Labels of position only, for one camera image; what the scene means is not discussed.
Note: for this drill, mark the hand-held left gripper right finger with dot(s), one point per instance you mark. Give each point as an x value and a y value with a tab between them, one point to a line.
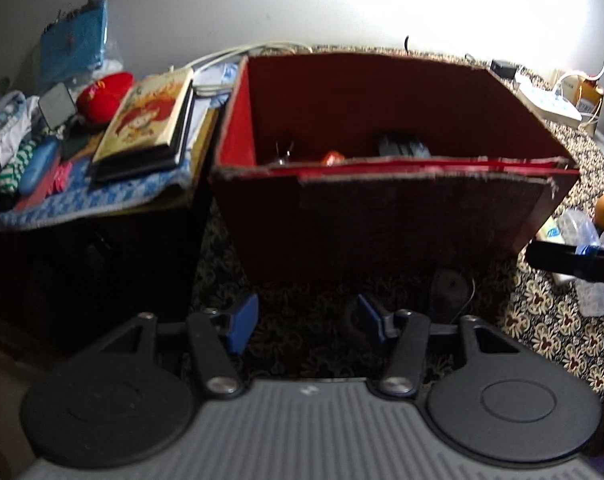
372	320

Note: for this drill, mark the red round pouch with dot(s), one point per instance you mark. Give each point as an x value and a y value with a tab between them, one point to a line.
104	97

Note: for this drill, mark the dark wooden nightstand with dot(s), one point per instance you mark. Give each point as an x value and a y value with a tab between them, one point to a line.
107	270

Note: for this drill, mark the red cardboard box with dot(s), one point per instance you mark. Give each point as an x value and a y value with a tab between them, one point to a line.
382	220

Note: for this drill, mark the gold gift bag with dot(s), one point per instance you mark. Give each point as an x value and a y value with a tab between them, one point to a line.
592	97

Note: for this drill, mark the black notebook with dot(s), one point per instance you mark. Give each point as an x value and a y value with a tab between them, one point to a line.
132	170

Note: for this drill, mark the pile of folded clothes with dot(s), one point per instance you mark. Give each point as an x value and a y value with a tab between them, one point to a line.
2	130

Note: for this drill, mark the metal clip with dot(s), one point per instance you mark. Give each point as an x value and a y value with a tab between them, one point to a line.
282	155

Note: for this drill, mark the small mirror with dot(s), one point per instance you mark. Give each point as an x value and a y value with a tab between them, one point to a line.
57	105

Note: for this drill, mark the clear plastic bottle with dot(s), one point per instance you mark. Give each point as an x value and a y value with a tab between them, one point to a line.
594	300

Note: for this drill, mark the white carton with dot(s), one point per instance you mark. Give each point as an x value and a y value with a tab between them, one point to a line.
574	85

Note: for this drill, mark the white bottle blue cap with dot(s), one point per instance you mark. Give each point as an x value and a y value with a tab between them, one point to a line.
549	232

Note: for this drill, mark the illustrated book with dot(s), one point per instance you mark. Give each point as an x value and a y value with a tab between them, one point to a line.
142	120

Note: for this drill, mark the blue white paper packet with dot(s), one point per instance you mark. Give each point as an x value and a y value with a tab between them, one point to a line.
217	77

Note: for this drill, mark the red paper packet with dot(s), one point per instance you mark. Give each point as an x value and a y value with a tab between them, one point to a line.
42	195

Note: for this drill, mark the blue checked towel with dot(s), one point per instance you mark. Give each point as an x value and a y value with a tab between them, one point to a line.
107	200

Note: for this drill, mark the blue glasses case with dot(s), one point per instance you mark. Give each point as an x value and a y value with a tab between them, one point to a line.
38	165

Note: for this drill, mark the clear correction tape dispenser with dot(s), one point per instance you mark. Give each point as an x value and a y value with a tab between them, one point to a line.
449	292

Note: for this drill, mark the clear plastic bag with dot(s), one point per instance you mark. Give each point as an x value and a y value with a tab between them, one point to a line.
113	62

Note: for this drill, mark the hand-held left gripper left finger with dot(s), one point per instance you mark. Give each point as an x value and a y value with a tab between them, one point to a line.
242	320

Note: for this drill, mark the black device green label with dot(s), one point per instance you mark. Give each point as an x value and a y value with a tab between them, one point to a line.
402	146

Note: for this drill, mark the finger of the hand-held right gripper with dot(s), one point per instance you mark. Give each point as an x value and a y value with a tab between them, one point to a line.
552	257

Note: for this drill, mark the black power adapter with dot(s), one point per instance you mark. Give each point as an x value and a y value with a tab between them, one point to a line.
503	67

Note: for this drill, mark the blue pouch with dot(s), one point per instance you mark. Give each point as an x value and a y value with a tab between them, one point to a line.
72	50

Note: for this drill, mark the green white striped sock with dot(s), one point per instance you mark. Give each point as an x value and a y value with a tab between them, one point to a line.
12	172

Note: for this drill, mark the orange cylindrical battery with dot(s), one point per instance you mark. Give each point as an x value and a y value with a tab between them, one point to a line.
332	158

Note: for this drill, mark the red hair clips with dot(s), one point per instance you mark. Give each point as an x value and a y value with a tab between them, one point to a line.
64	175

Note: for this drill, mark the white power strip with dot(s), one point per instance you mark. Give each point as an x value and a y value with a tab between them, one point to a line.
547	105

